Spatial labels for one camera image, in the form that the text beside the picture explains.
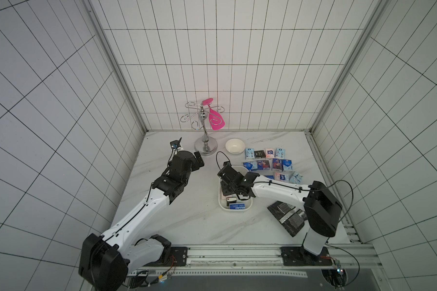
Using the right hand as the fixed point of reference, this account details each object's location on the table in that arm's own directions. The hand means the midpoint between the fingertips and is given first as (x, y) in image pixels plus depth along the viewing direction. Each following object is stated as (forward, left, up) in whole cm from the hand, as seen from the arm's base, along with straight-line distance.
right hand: (220, 188), depth 86 cm
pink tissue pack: (+11, -33, -5) cm, 35 cm away
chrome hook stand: (+30, +12, -4) cm, 33 cm away
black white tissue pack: (-5, -5, 0) cm, 8 cm away
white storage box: (-7, -12, -1) cm, 14 cm away
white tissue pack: (+11, -40, -5) cm, 42 cm away
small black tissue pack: (+26, -22, -5) cm, 34 cm away
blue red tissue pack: (+18, -23, -5) cm, 30 cm away
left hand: (+7, +14, +14) cm, 21 cm away
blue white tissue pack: (+16, -17, -4) cm, 24 cm away
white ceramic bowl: (+30, -7, -3) cm, 30 cm away
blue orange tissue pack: (+19, -31, -4) cm, 37 cm away
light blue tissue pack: (+26, -16, -5) cm, 31 cm away
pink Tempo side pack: (+26, -27, -3) cm, 38 cm away
